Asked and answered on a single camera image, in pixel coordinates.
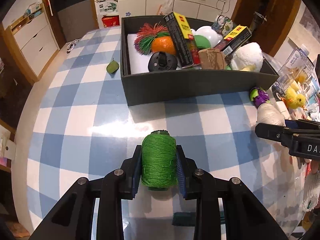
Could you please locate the green crochet rattle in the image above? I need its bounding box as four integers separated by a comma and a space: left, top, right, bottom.
194, 35, 211, 50

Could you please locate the black storage tray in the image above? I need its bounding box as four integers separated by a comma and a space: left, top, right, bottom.
120, 16, 279, 106

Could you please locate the clear plastic water bottle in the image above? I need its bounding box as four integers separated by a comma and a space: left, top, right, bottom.
273, 44, 313, 93

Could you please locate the garlic bulb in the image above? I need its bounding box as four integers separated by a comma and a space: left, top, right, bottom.
257, 103, 285, 126

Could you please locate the orange mandarin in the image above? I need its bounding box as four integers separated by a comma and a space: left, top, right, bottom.
151, 36, 176, 55

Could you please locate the green thread spool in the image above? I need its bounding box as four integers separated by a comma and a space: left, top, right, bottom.
142, 130, 177, 191

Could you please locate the white drawer unit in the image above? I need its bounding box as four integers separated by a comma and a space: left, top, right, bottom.
4, 3, 59, 85

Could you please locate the black round cap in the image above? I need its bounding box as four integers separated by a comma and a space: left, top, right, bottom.
148, 51, 178, 72

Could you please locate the open white book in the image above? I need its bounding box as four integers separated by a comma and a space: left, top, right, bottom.
127, 34, 152, 74

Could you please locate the purple green spinner toy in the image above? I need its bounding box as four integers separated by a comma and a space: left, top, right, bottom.
249, 87, 270, 108

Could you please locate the pair of sneakers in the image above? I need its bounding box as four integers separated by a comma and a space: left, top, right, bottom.
66, 39, 79, 54

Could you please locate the white cabinet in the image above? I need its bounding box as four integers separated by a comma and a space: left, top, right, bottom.
98, 0, 226, 23

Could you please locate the orange plastic bag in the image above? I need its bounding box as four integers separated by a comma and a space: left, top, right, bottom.
157, 0, 174, 15

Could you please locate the white pink plush bunny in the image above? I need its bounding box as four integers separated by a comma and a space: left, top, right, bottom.
231, 42, 264, 72

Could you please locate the orange rubber string ball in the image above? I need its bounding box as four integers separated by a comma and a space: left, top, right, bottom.
134, 23, 170, 55

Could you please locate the white power adapter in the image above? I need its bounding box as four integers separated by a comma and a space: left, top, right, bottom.
275, 101, 291, 120

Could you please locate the yellow chick toy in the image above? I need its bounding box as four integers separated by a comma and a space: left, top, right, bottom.
285, 87, 306, 109

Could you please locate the brown waffle pouch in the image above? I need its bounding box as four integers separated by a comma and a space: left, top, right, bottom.
199, 48, 227, 70

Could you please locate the yellow glue box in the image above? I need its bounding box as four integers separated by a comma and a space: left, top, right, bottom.
214, 25, 252, 56
164, 12, 200, 68

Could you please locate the gloved right hand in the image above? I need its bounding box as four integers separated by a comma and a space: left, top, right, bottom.
302, 160, 319, 212

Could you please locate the green leaf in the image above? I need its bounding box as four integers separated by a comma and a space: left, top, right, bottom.
106, 59, 119, 74

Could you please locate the brown wooden door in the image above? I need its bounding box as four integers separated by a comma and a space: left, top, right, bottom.
232, 0, 301, 56

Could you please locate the holographic small box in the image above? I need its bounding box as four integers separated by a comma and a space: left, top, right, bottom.
212, 15, 236, 37

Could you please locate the white baymax figure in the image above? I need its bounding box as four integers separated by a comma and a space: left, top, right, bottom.
191, 25, 223, 48

